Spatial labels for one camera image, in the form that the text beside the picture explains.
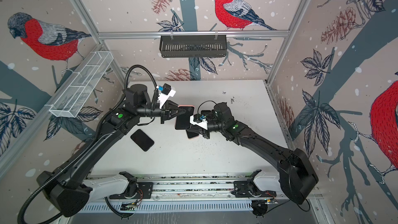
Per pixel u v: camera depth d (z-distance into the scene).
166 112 0.55
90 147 0.43
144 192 0.73
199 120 0.60
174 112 0.62
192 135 0.90
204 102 0.53
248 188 0.66
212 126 0.66
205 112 1.03
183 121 0.62
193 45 1.06
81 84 0.78
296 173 0.40
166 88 0.54
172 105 0.61
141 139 0.89
